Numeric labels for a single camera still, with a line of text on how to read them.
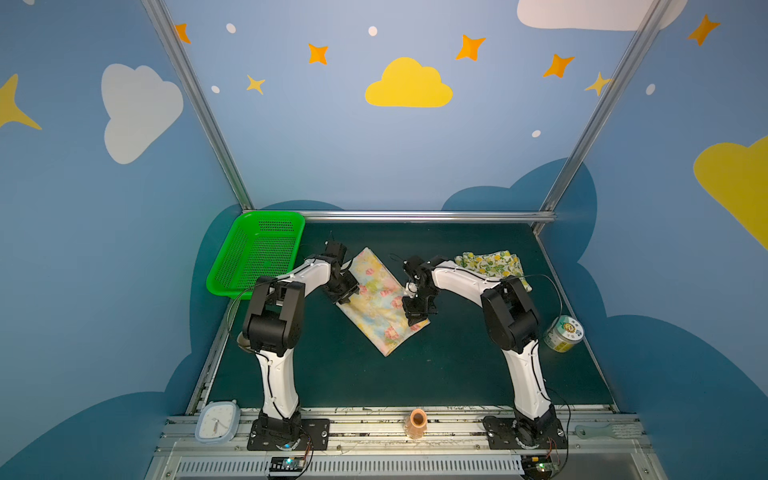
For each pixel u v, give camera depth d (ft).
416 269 2.54
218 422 2.42
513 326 1.85
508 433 2.46
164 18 2.27
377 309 3.16
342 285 2.89
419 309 2.76
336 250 2.76
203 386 2.77
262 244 3.74
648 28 2.35
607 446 2.43
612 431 2.46
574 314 3.37
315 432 2.45
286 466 2.34
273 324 1.72
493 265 3.53
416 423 2.14
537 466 2.34
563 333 2.76
